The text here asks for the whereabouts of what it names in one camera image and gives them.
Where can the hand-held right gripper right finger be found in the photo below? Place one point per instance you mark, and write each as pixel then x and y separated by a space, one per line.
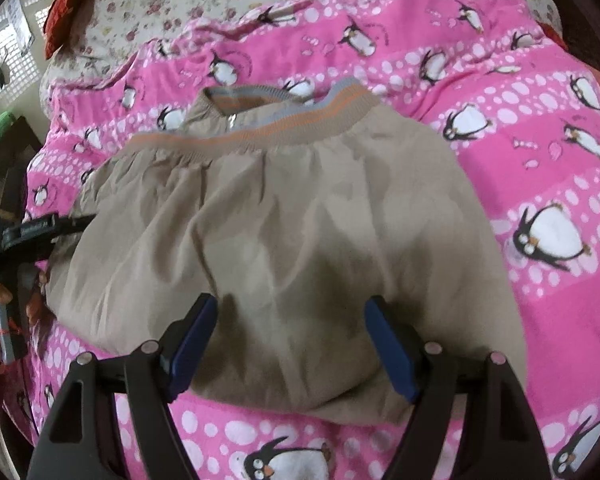
pixel 390 350

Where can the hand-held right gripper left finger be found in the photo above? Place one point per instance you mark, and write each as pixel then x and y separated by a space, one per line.
pixel 192 345

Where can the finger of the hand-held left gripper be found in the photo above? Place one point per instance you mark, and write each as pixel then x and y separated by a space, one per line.
pixel 75 225

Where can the beige zip jacket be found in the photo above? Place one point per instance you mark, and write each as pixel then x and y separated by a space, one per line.
pixel 290 210

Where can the dark wooden chair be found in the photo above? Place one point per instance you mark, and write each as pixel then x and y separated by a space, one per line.
pixel 15 170

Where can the red knitted cloth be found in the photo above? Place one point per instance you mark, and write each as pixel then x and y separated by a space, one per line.
pixel 67 5

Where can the pink penguin print blanket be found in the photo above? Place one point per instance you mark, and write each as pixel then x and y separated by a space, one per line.
pixel 505 110

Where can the red orange cloth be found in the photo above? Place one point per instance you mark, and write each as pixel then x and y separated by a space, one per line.
pixel 551 31

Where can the paper wall calendar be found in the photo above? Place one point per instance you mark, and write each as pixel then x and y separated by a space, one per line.
pixel 17 22

